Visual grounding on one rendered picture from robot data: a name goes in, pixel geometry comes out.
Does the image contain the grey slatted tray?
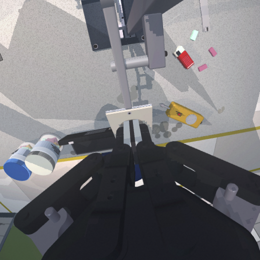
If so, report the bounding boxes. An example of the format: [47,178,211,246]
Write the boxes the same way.
[0,212,17,244]

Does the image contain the green flat block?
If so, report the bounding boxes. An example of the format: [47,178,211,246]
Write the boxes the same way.
[0,223,42,260]

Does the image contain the white box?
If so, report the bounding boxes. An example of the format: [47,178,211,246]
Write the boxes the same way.
[252,99,260,131]

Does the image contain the clear jar with blue lid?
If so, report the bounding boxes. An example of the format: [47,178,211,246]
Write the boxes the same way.
[2,141,37,182]

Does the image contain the red and white lighter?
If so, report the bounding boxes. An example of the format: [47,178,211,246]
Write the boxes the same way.
[172,45,195,70]

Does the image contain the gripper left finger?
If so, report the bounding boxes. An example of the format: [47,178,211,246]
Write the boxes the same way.
[13,120,135,236]

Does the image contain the blue round object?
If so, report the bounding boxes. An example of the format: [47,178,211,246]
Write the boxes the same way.
[133,164,146,183]

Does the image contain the black flat stapler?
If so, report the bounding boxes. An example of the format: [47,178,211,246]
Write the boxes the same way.
[57,127,118,156]

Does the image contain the clear jar with white lid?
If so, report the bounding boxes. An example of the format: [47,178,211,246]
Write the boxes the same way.
[24,132,63,177]

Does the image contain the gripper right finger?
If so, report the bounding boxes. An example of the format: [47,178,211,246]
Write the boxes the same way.
[130,119,260,209]

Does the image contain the grey flat strip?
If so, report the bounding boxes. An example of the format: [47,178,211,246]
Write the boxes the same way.
[199,0,211,33]

